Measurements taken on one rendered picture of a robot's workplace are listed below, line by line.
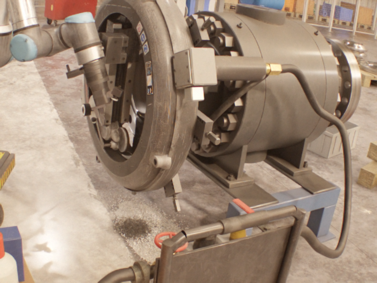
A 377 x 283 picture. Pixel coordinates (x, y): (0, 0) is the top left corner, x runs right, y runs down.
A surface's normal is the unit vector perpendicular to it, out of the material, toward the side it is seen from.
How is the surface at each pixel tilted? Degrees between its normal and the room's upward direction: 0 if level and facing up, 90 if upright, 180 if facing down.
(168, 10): 35
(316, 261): 0
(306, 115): 100
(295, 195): 0
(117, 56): 93
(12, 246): 96
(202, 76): 68
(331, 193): 90
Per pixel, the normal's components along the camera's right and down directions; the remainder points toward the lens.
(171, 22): 0.40, -0.40
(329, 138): -0.75, 0.17
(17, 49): -0.33, 0.40
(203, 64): 0.50, 0.00
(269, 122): 0.44, 0.59
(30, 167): 0.11, -0.92
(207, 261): 0.49, 0.38
